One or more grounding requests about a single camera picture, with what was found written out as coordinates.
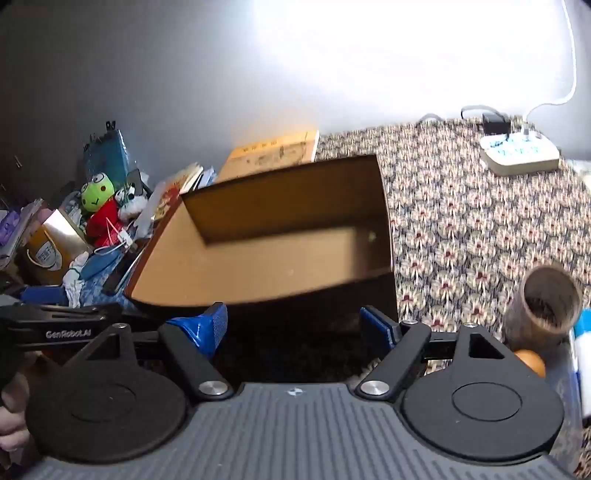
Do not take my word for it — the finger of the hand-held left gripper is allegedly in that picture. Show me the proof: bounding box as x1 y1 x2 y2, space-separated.
39 303 123 320

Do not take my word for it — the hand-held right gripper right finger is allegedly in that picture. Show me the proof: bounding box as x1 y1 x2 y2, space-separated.
355 305 522 401

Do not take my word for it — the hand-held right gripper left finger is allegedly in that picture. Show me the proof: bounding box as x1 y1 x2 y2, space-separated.
65 302 235 401

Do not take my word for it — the brown cardboard box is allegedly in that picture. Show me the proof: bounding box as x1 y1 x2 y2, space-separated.
124 154 400 384

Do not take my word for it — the orange ball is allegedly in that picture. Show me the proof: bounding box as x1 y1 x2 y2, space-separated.
514 349 547 380

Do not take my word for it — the person's left hand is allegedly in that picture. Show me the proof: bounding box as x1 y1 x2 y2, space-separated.
0 374 31 457

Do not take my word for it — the white crumpled tissue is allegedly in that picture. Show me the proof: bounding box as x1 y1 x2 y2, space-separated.
62 251 90 309

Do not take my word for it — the blue patterned cloth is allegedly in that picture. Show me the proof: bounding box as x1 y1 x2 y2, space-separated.
76 258 134 308

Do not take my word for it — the blue flat pouch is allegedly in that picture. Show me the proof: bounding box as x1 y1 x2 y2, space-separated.
84 251 122 279

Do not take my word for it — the black phone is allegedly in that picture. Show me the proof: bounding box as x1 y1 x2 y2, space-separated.
102 247 141 296

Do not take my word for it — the gold paper bag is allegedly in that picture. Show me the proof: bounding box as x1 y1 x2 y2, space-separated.
21 209 93 287

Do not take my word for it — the purple pack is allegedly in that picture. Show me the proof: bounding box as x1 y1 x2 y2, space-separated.
0 210 29 247

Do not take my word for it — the white plush toy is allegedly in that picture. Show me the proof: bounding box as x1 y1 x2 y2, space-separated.
115 182 149 221

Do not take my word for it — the green frog plush toy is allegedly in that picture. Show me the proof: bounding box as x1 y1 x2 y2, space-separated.
81 172 123 248

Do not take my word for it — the yellow flat cardboard box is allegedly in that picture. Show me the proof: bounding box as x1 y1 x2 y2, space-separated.
217 130 320 184

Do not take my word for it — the blue white bottle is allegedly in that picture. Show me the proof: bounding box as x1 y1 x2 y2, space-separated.
570 308 591 385

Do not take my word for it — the white power strip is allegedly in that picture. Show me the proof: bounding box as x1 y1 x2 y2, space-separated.
479 131 560 177

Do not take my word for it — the black charger adapter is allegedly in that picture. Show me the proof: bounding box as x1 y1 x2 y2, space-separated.
482 113 511 137

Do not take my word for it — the white cable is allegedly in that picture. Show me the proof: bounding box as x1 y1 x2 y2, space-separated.
525 0 579 137

